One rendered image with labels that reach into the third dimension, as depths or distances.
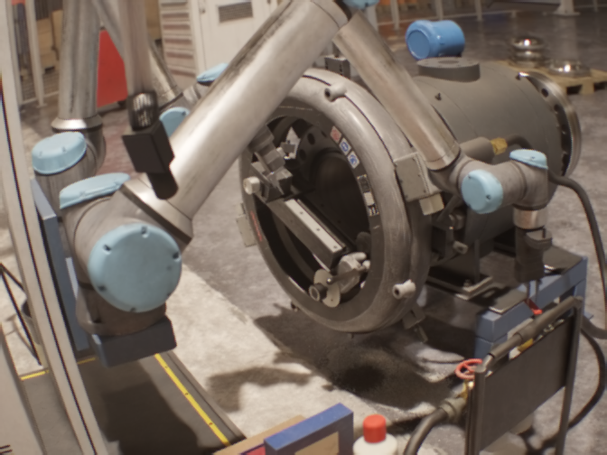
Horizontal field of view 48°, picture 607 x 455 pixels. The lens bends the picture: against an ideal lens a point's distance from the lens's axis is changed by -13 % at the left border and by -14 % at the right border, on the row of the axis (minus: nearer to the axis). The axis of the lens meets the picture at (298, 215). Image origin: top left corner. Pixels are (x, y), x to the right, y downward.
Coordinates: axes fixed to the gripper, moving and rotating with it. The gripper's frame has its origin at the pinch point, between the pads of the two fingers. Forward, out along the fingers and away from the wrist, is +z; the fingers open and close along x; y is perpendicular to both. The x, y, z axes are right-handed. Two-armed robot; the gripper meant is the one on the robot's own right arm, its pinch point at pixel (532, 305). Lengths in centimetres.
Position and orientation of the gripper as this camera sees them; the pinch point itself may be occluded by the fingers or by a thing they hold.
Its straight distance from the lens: 180.5
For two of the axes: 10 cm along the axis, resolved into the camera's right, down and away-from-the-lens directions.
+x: -9.8, 1.5, -0.8
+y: -1.3, -3.3, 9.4
